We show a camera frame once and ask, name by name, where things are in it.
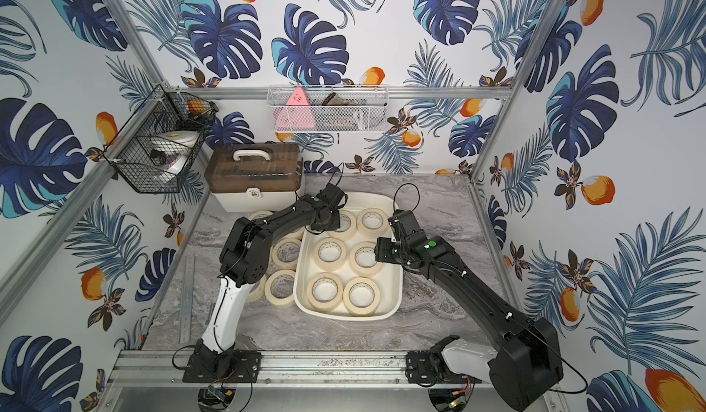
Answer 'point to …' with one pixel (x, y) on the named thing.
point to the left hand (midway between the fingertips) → (332, 220)
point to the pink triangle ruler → (296, 113)
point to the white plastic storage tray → (389, 279)
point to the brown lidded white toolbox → (254, 177)
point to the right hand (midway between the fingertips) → (385, 248)
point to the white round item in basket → (176, 146)
